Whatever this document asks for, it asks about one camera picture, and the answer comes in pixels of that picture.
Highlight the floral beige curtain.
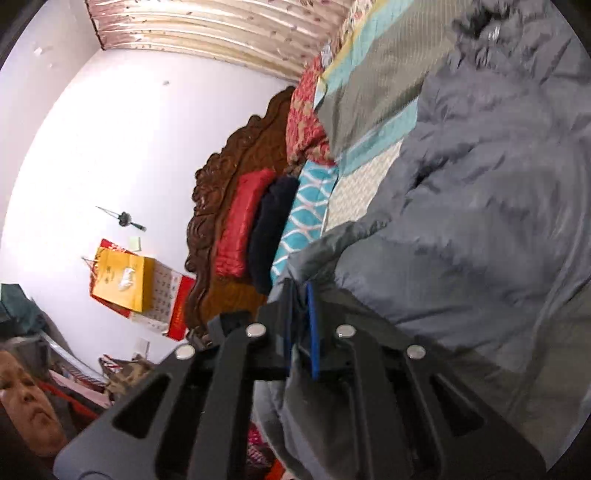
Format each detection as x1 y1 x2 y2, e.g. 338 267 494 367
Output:
86 0 374 81

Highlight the person's face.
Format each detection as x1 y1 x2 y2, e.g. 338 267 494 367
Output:
0 351 67 458

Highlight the black wall hook ornament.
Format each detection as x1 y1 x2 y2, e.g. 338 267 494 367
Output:
98 206 146 232

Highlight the grey puffer jacket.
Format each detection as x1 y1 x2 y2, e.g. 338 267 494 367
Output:
283 1 590 479

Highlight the striped patterned bedspread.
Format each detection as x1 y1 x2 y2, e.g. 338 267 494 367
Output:
315 0 469 230

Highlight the red floral quilt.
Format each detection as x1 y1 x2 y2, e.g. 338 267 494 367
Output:
286 55 335 167

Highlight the teal wave pattern pillow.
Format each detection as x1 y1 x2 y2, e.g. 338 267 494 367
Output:
270 161 339 285

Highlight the black pillow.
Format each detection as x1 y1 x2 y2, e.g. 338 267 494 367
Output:
247 176 300 295

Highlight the red wall calendar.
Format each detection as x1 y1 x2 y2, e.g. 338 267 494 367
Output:
90 239 195 340

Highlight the red pillow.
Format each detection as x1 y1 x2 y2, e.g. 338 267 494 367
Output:
214 169 276 279

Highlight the carved wooden headboard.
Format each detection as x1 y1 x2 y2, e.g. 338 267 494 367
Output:
184 86 294 336

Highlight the yellow paper bag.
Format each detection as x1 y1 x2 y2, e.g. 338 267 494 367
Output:
91 247 155 313

